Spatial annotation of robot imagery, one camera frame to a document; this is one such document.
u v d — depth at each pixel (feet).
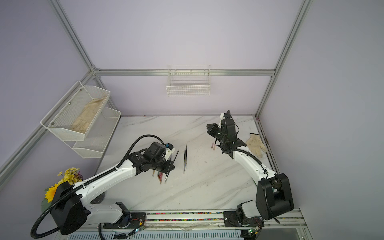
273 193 1.41
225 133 2.09
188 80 3.11
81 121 2.51
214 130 2.40
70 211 1.27
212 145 3.36
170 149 2.43
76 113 2.61
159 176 2.89
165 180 2.91
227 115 2.43
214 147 3.32
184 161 3.12
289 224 2.41
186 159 3.14
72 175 2.13
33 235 1.18
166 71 2.97
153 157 2.02
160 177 2.89
